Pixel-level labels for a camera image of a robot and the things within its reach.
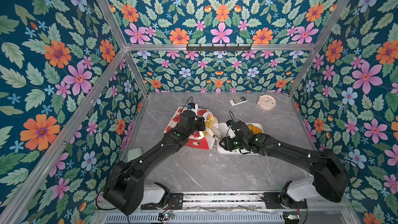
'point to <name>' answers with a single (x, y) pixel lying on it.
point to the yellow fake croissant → (255, 129)
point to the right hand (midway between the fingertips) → (221, 142)
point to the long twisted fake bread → (210, 121)
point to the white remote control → (235, 101)
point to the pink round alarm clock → (266, 102)
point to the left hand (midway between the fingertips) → (207, 115)
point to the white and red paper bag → (198, 140)
